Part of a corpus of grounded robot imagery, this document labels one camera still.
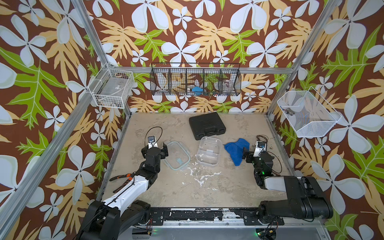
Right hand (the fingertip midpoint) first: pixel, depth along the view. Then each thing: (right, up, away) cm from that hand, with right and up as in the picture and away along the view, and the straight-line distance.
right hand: (251, 147), depth 91 cm
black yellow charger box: (0, +2, -13) cm, 14 cm away
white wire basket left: (-84, +36, -5) cm, 91 cm away
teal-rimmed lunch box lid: (-45, -6, +5) cm, 46 cm away
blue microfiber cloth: (-8, -3, +6) cm, 10 cm away
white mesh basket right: (+29, +20, -9) cm, 36 cm away
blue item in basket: (-33, +36, +5) cm, 50 cm away
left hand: (-58, +3, -6) cm, 58 cm away
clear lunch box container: (-25, -4, +7) cm, 26 cm away
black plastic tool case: (-26, +15, +18) cm, 35 cm away
